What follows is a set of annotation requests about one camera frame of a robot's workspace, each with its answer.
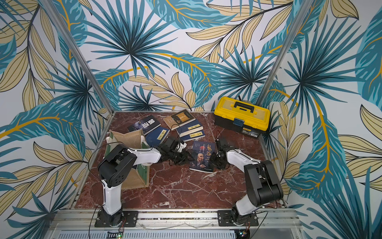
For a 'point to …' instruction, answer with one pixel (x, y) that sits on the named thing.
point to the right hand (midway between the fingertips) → (210, 163)
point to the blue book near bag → (156, 137)
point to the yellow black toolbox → (242, 116)
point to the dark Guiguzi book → (200, 155)
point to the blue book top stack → (189, 128)
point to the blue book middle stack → (193, 136)
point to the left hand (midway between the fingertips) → (193, 162)
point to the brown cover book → (176, 120)
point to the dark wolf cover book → (147, 124)
